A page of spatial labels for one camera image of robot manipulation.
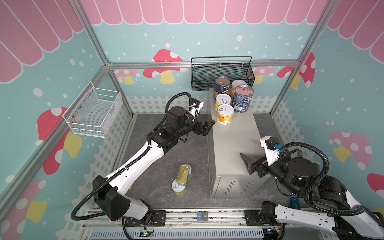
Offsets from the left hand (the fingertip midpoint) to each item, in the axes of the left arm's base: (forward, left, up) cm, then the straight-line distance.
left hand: (206, 120), depth 70 cm
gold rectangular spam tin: (-17, +12, -25) cm, 32 cm away
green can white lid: (-13, +8, -29) cm, 32 cm away
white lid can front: (-23, +13, -29) cm, 40 cm away
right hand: (-18, -16, +3) cm, 24 cm away
